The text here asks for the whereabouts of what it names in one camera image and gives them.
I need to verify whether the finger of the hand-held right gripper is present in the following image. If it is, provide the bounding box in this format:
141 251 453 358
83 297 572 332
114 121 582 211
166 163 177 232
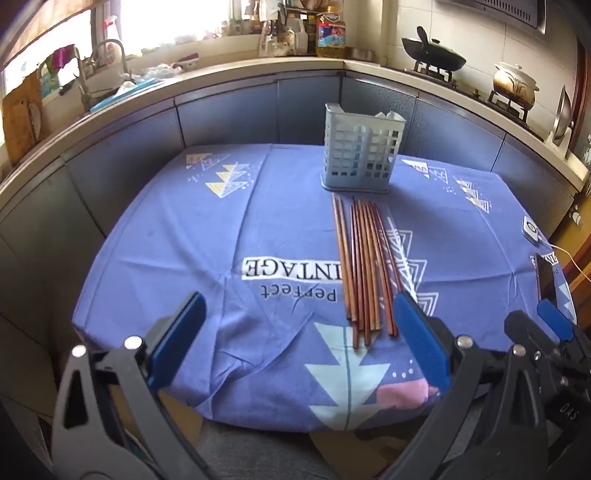
504 310 571 370
537 299 591 365

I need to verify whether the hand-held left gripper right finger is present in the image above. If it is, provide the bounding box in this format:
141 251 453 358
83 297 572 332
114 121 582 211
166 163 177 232
379 292 550 480

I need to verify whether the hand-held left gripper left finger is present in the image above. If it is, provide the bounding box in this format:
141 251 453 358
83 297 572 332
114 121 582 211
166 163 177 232
51 291 211 480

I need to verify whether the row of wooden chopsticks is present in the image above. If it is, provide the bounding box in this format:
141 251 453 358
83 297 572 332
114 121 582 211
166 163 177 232
331 193 403 349

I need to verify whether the light blue plastic chopstick basket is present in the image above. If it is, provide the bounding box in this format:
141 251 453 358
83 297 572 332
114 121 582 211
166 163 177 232
321 102 408 192

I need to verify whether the black smartphone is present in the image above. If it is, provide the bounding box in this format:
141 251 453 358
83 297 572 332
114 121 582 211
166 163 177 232
536 253 556 305

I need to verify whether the purple printed tablecloth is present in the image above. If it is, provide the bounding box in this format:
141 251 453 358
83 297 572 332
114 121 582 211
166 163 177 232
71 143 578 432

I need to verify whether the metal pot lid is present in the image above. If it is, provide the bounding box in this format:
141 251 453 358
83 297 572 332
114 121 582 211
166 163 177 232
551 85 575 146

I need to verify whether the kitchen counter with grey cabinets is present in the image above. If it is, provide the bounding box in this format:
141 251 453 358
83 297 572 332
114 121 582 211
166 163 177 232
0 55 591 416

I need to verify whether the gas stove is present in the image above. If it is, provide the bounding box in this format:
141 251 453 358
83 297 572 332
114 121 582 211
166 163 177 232
405 60 548 139

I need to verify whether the blue cloth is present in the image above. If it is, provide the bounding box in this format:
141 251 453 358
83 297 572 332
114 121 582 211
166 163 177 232
90 78 165 114

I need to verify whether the wooden cutting board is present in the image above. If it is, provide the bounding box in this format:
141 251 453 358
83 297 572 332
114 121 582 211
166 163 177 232
0 75 45 166

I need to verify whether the black wok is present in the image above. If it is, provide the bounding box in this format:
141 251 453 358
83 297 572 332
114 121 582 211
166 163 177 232
401 25 467 72

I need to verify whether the metal kitchen faucet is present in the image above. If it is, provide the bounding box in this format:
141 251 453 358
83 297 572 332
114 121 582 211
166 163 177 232
75 39 127 112

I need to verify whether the pink hanging cloth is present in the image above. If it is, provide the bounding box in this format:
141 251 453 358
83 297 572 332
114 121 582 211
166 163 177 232
51 44 77 70

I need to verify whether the yellow cooking oil bottle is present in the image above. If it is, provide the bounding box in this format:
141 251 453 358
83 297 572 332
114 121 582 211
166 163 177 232
316 4 347 58

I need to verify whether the range hood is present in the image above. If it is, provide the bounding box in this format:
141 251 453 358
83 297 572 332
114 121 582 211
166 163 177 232
438 0 549 34

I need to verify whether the white plastic jug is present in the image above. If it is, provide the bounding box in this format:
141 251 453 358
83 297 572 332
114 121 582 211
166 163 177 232
277 14 310 56

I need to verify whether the white cable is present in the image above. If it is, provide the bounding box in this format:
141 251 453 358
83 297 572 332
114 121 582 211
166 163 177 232
539 240 591 283

